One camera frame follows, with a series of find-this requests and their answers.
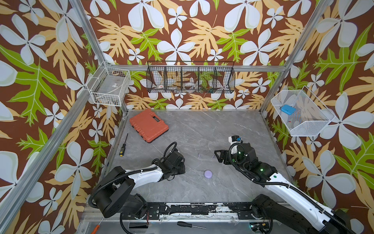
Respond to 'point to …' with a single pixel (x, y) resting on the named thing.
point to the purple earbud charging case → (208, 174)
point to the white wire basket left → (110, 86)
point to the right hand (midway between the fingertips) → (218, 151)
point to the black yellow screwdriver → (121, 153)
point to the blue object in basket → (288, 109)
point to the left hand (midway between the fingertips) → (185, 165)
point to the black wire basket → (190, 76)
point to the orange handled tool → (97, 227)
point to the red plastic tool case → (149, 125)
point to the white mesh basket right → (303, 114)
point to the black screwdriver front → (185, 224)
